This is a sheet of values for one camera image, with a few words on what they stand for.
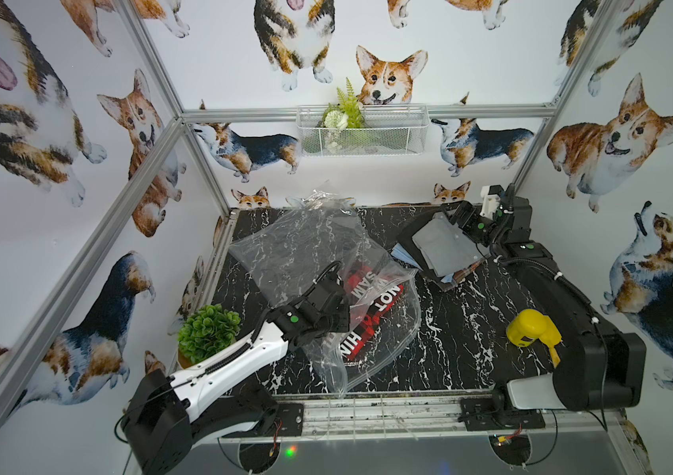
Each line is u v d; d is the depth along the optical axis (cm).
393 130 92
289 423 73
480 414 73
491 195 74
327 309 61
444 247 94
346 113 82
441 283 98
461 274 100
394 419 75
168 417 39
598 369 41
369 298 93
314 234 113
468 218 72
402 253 104
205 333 72
